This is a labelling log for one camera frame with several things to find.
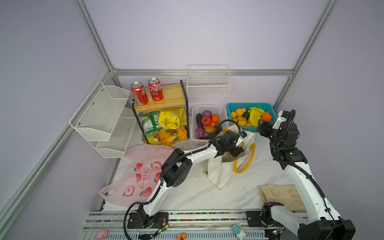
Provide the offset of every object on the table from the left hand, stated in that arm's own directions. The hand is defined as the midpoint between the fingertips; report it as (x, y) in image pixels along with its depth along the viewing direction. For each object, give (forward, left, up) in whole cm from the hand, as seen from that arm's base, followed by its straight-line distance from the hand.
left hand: (239, 145), depth 90 cm
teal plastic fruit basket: (+32, -13, -5) cm, 35 cm away
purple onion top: (+33, +18, -4) cm, 37 cm away
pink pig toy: (-44, +70, -10) cm, 83 cm away
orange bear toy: (-45, +33, -9) cm, 56 cm away
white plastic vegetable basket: (+35, +7, -3) cm, 36 cm away
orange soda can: (-8, +7, +2) cm, 11 cm away
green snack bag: (+11, +55, +9) cm, 57 cm away
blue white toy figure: (-43, +6, -7) cm, 44 cm away
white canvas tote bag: (-18, +14, +6) cm, 24 cm away
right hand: (+1, -8, +22) cm, 23 cm away
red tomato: (+23, +19, -3) cm, 30 cm away
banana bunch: (+29, -18, -2) cm, 34 cm away
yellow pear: (+34, -8, -3) cm, 35 cm away
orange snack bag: (+9, +44, -4) cm, 45 cm away
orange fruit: (+26, -25, +1) cm, 36 cm away
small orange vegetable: (+29, +12, -6) cm, 32 cm away
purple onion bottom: (+13, +24, -4) cm, 28 cm away
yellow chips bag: (+11, +41, +12) cm, 44 cm away
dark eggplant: (+27, +25, -6) cm, 37 cm away
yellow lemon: (+33, -3, -6) cm, 34 cm away
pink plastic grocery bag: (-14, +61, -8) cm, 63 cm away
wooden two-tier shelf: (+17, +39, +23) cm, 49 cm away
